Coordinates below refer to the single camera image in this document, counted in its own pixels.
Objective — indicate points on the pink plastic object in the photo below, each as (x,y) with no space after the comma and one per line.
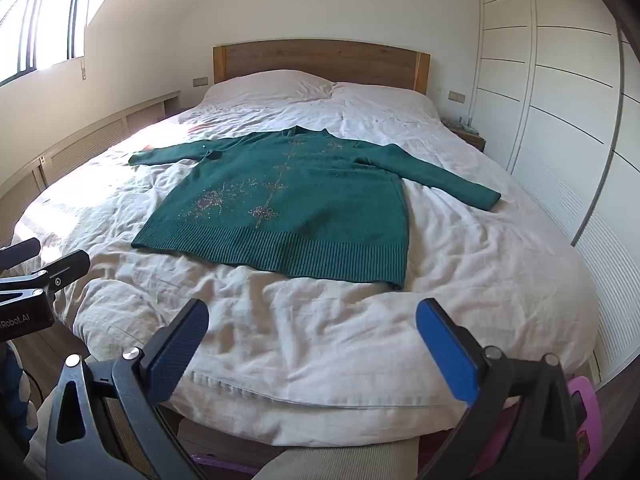
(582,400)

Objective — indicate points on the wooden headboard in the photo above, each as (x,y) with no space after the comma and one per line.
(320,57)

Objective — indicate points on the white slatted radiator cover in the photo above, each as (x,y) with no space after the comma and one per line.
(85,145)

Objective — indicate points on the bed with white duvet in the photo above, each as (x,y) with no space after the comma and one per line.
(450,270)

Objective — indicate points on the white pillow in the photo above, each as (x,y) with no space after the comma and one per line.
(270,87)
(385,100)

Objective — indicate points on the green knit sweater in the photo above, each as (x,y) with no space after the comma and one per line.
(300,210)

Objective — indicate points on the beige wall socket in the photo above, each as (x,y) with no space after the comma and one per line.
(200,81)
(456,96)

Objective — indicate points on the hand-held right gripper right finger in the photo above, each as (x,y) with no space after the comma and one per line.
(445,350)

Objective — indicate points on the window with dark frame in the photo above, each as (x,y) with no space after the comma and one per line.
(35,15)

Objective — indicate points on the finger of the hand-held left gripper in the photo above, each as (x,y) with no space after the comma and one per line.
(22,251)
(65,267)

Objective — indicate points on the person's left hand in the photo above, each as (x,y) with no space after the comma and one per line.
(11,395)

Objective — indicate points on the wooden nightstand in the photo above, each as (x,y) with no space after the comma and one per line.
(472,137)

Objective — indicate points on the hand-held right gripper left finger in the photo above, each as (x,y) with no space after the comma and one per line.
(180,345)

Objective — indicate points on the white wardrobe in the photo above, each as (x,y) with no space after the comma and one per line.
(560,85)

